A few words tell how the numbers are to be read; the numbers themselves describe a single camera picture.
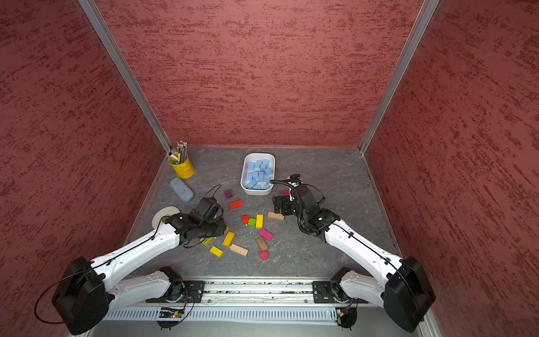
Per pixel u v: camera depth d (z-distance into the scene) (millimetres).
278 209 725
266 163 1124
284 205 706
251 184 1037
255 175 1059
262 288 767
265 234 893
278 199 710
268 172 1065
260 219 921
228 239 852
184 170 1019
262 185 1041
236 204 977
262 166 1099
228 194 1004
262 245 849
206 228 739
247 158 1091
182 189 1002
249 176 1045
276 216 920
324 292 740
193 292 741
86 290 390
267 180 1061
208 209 647
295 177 709
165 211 950
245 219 904
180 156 999
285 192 1031
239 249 835
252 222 898
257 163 1104
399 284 393
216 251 831
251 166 1099
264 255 825
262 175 1065
